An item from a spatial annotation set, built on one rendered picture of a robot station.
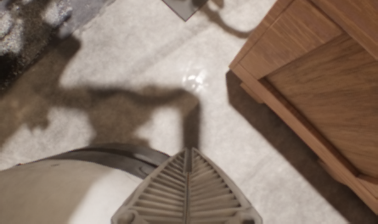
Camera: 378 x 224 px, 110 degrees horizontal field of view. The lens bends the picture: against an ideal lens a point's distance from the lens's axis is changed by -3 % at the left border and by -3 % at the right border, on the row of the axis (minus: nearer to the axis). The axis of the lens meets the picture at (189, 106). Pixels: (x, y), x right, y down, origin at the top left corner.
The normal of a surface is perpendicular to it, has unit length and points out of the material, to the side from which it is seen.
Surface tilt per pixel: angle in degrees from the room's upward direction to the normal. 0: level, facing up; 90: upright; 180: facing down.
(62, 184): 59
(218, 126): 0
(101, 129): 0
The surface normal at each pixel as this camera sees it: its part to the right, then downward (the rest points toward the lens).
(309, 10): -0.71, 0.70
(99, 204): 0.26, -0.84
